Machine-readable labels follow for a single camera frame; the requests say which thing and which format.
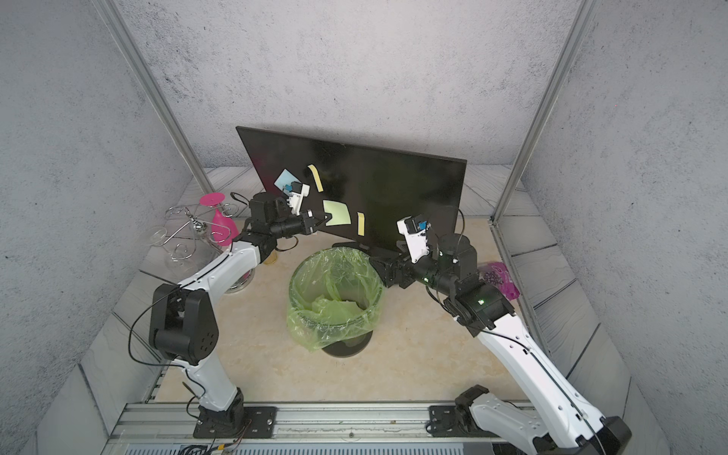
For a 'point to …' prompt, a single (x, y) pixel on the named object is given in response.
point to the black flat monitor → (362, 191)
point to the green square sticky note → (339, 212)
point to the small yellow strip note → (360, 224)
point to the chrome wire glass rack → (206, 225)
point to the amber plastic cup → (271, 258)
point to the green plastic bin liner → (336, 295)
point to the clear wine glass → (177, 263)
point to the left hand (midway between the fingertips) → (334, 217)
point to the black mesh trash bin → (336, 297)
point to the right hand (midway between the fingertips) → (386, 251)
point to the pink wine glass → (223, 227)
